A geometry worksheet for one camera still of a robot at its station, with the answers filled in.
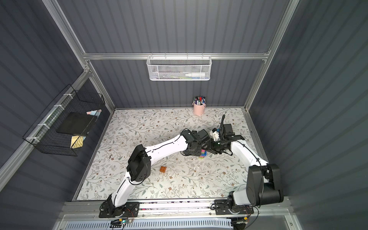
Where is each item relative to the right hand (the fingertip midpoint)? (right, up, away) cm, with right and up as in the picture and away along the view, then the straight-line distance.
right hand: (204, 149), depth 84 cm
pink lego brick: (-1, 0, -1) cm, 2 cm away
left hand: (-3, -4, +1) cm, 5 cm away
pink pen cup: (-1, +26, +29) cm, 39 cm away
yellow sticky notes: (-58, +8, -24) cm, 63 cm away
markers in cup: (-1, +33, +24) cm, 41 cm away
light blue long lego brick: (0, -3, +1) cm, 3 cm away
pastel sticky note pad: (-65, +22, -2) cm, 69 cm away
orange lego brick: (-26, -13, +4) cm, 29 cm away
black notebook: (-68, +16, -12) cm, 71 cm away
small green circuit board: (-46, -34, -14) cm, 59 cm away
